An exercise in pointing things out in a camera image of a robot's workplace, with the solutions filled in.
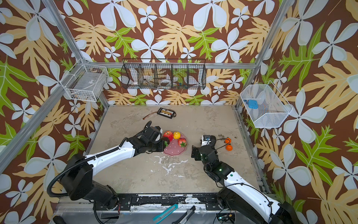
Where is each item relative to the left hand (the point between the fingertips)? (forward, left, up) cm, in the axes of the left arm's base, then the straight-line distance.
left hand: (167, 144), depth 85 cm
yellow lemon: (+10, -6, -6) cm, 13 cm away
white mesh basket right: (+19, -60, +16) cm, 65 cm away
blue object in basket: (+21, -53, +15) cm, 59 cm away
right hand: (-2, -18, +3) cm, 18 cm away
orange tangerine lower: (+4, -42, -11) cm, 44 cm away
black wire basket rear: (+46, +4, +20) cm, 50 cm away
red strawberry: (+5, -10, -6) cm, 12 cm away
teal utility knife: (-35, 0, -10) cm, 36 cm away
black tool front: (-37, -10, -9) cm, 39 cm away
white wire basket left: (+31, +52, +23) cm, 65 cm away
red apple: (+9, -1, -4) cm, 10 cm away
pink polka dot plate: (+3, -3, -11) cm, 12 cm away
